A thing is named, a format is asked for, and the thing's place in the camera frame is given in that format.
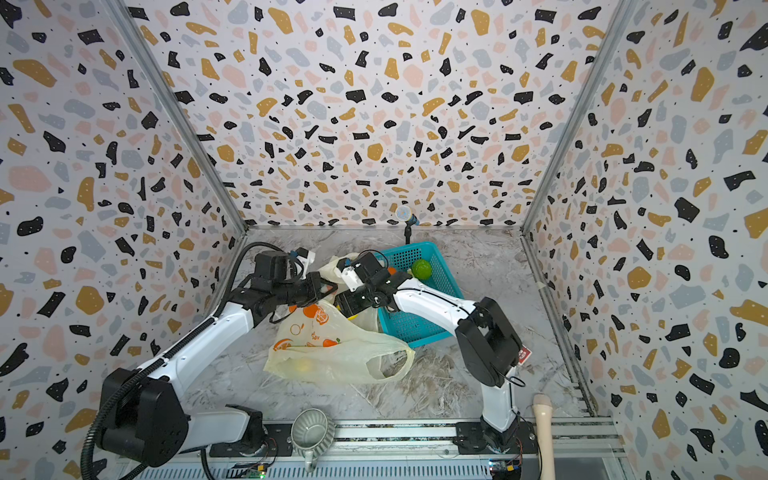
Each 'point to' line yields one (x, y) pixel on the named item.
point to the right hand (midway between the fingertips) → (335, 299)
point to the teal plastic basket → (410, 329)
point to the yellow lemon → (303, 365)
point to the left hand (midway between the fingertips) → (337, 281)
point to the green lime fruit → (421, 269)
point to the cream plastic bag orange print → (318, 341)
